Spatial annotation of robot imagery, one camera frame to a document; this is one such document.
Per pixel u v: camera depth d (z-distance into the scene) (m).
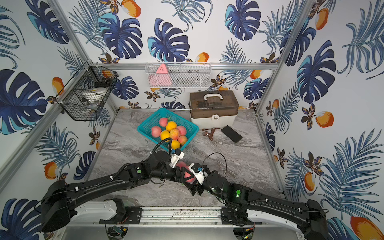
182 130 1.01
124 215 0.68
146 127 1.03
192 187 0.62
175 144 0.92
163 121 1.06
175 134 0.95
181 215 0.76
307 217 0.44
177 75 1.02
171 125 1.03
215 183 0.53
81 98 0.83
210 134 1.04
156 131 1.00
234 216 0.66
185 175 0.65
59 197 0.42
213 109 0.94
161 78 0.91
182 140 0.96
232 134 1.05
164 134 1.00
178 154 0.69
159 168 0.59
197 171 0.60
